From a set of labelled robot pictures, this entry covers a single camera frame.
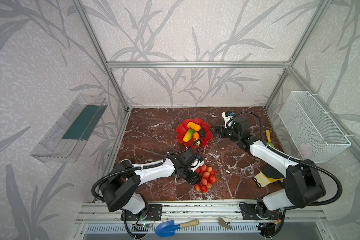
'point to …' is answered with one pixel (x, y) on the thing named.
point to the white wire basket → (315, 137)
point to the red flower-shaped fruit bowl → (182, 129)
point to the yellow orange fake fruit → (194, 126)
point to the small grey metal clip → (225, 222)
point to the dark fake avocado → (202, 132)
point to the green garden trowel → (269, 139)
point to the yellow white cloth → (262, 180)
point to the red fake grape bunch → (208, 176)
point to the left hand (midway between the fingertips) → (198, 175)
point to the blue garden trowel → (167, 229)
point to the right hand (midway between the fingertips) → (215, 122)
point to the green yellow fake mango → (188, 135)
